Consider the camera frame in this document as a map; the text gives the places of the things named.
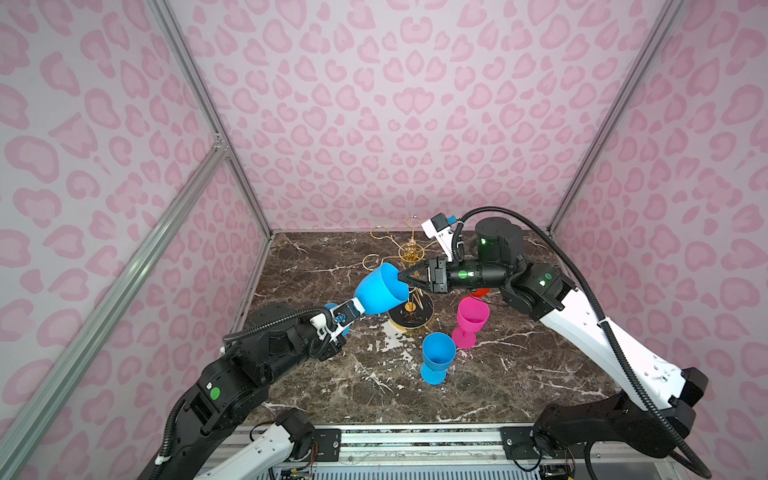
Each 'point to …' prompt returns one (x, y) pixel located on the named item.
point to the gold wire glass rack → (417, 310)
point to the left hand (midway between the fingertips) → (346, 302)
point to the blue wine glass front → (438, 353)
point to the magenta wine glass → (473, 314)
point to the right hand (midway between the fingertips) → (404, 278)
